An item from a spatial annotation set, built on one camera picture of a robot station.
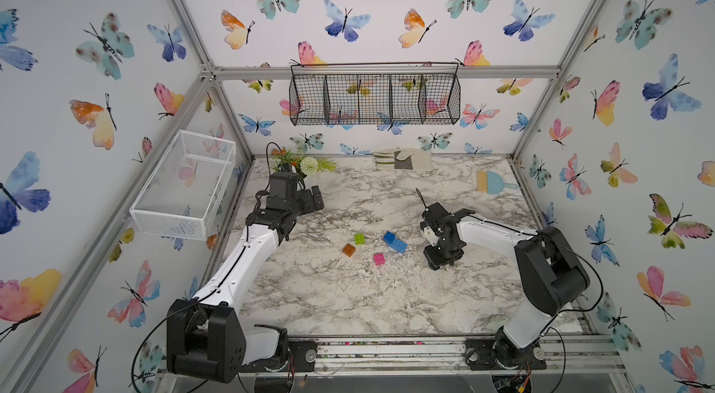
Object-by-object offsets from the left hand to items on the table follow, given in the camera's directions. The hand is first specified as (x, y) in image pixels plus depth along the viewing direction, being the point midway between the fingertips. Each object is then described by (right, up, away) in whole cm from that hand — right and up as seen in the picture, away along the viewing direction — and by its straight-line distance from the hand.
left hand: (308, 192), depth 85 cm
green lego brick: (+15, -16, +11) cm, 25 cm away
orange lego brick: (+12, -19, +8) cm, 24 cm away
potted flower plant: (-4, +9, +12) cm, 15 cm away
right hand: (+41, -22, +6) cm, 47 cm away
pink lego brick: (+22, -22, +6) cm, 32 cm away
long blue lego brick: (+28, -18, +9) cm, 34 cm away
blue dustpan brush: (+67, +3, +27) cm, 72 cm away
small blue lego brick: (+25, -15, +9) cm, 31 cm away
